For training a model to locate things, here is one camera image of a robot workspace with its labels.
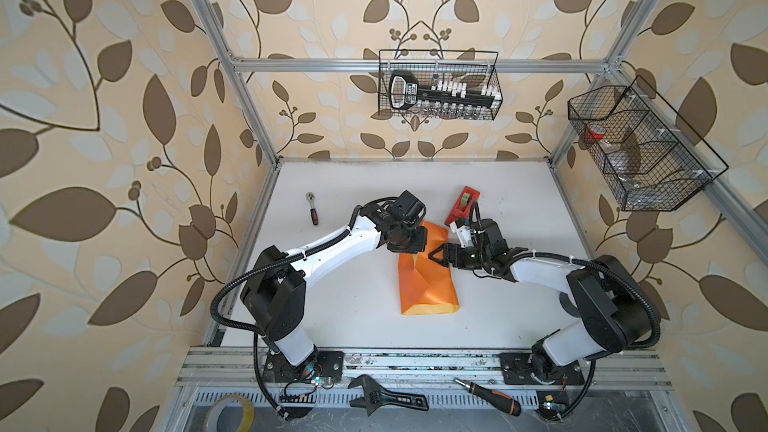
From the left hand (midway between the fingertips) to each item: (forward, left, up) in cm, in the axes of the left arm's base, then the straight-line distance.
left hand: (428, 245), depth 81 cm
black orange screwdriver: (-33, -16, -12) cm, 39 cm away
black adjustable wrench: (-33, +13, -14) cm, 38 cm away
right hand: (+1, -4, -10) cm, 11 cm away
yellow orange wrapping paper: (-12, +1, +2) cm, 12 cm away
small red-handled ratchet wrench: (+26, +41, -13) cm, 50 cm away
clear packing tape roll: (-39, +49, -11) cm, 63 cm away
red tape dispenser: (+20, -14, -9) cm, 26 cm away
